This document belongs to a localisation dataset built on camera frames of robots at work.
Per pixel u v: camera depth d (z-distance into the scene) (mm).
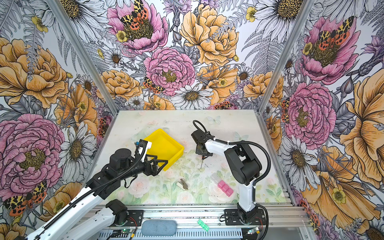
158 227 689
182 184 833
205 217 761
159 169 648
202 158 833
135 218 732
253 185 541
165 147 997
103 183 512
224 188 826
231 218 735
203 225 716
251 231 715
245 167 511
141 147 628
